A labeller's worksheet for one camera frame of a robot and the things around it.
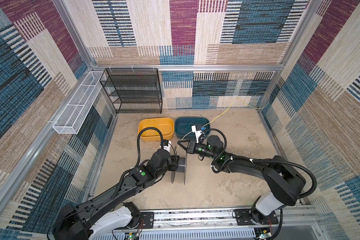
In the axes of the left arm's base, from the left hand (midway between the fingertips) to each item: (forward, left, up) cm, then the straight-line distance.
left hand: (177, 155), depth 78 cm
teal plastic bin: (+32, -2, -10) cm, 34 cm away
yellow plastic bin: (+33, +9, -15) cm, 37 cm away
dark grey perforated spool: (-7, -2, +1) cm, 8 cm away
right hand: (+3, 0, +4) cm, 5 cm away
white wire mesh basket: (+27, +64, +1) cm, 69 cm away
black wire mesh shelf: (+52, +32, +2) cm, 61 cm away
